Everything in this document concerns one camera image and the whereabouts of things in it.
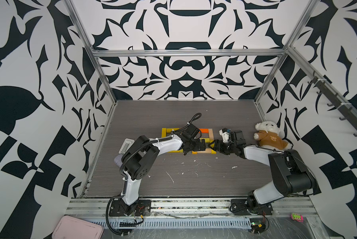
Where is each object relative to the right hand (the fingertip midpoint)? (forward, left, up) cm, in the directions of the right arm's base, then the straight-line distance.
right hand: (211, 144), depth 93 cm
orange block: (+13, +2, -5) cm, 14 cm away
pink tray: (-41, +69, 0) cm, 81 cm away
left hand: (-1, +7, 0) cm, 7 cm away
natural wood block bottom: (-5, +4, -1) cm, 6 cm away
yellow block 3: (-7, +1, +5) cm, 9 cm away
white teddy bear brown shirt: (+4, -34, +4) cm, 34 cm away
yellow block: (-15, +19, +21) cm, 32 cm away
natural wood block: (+9, -1, -2) cm, 9 cm away
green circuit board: (-40, -17, -5) cm, 44 cm away
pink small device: (-38, -35, -1) cm, 51 cm away
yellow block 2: (+5, +2, -3) cm, 6 cm away
